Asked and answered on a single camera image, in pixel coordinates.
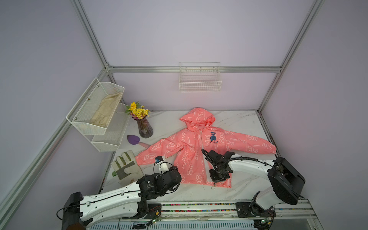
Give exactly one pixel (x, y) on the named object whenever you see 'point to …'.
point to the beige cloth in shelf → (103, 115)
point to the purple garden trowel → (134, 140)
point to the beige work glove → (126, 168)
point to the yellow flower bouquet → (136, 111)
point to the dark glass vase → (145, 127)
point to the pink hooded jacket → (198, 134)
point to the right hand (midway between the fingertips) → (216, 181)
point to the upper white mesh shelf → (92, 114)
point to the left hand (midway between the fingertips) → (176, 170)
